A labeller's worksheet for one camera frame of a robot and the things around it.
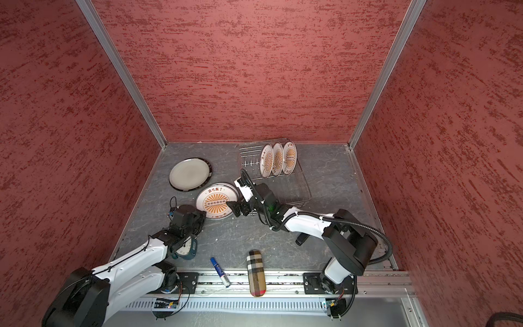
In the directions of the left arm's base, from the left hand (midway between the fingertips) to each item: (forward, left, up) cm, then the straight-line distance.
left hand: (209, 214), depth 88 cm
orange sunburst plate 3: (+28, -37, +7) cm, 47 cm away
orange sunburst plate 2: (+27, -31, +7) cm, 42 cm away
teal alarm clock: (-16, +5, +1) cm, 17 cm away
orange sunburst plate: (+28, -25, +4) cm, 38 cm away
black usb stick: (-10, -41, -1) cm, 42 cm away
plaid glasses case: (-23, -22, 0) cm, 32 cm away
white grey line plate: (+22, +15, -1) cm, 27 cm away
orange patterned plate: (+11, -2, -2) cm, 12 cm away
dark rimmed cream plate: (+13, +12, -1) cm, 18 cm away
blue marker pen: (-23, -9, -2) cm, 25 cm away
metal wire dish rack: (+16, -39, -3) cm, 42 cm away
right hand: (+2, -12, +10) cm, 16 cm away
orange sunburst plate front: (+1, -2, -1) cm, 2 cm away
